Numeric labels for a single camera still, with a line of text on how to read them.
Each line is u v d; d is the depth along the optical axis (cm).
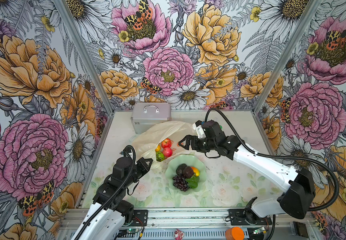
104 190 52
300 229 70
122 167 52
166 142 96
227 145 55
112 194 48
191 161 90
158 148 97
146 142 82
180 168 86
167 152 94
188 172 81
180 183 78
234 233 63
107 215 49
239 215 74
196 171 85
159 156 89
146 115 99
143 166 64
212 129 58
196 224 73
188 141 67
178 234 66
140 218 74
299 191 39
